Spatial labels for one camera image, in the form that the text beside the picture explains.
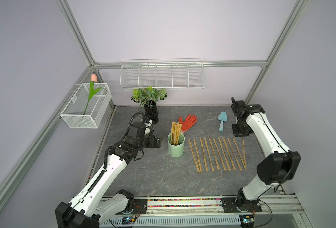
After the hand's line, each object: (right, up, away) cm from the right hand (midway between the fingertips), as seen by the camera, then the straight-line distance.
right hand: (243, 133), depth 80 cm
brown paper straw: (-25, -23, +6) cm, 34 cm away
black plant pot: (-56, +13, +20) cm, 60 cm away
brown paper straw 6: (-8, -15, +12) cm, 21 cm away
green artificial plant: (-61, +24, +14) cm, 67 cm away
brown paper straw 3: (-16, -23, +6) cm, 28 cm away
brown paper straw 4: (-15, -15, +13) cm, 25 cm away
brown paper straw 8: (-1, -15, +13) cm, 20 cm away
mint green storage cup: (-38, -12, +8) cm, 41 cm away
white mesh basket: (-92, +11, -8) cm, 93 cm away
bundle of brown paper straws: (-39, 0, +4) cm, 39 cm away
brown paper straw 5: (-12, -15, +12) cm, 22 cm away
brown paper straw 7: (-4, -15, +13) cm, 21 cm away
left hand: (-50, -2, -5) cm, 50 cm away
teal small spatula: (-1, +9, +31) cm, 33 cm away
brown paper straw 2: (-24, -18, +11) cm, 32 cm away
